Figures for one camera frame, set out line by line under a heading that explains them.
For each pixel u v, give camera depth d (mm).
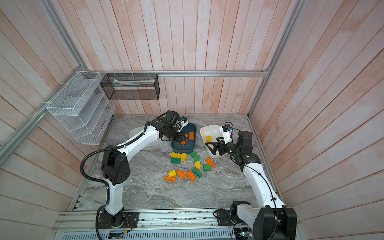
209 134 1086
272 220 389
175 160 949
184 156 942
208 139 1050
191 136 1067
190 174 885
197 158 950
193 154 965
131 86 1029
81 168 460
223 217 739
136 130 1050
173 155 972
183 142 992
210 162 933
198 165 901
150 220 745
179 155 964
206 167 904
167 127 696
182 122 801
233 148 698
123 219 710
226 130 685
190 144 1012
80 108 721
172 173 872
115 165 507
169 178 858
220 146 688
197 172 880
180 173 885
